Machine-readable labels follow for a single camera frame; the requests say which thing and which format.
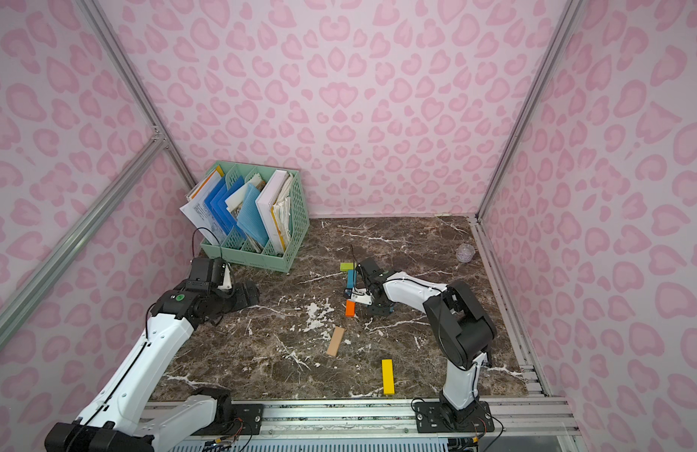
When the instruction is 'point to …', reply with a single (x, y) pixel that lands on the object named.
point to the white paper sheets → (197, 209)
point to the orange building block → (350, 308)
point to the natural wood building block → (335, 341)
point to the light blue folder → (250, 218)
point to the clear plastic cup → (465, 252)
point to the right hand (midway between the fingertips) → (379, 298)
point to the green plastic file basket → (237, 249)
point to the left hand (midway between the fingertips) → (245, 292)
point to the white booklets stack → (274, 204)
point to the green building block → (347, 266)
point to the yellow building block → (388, 379)
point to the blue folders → (216, 202)
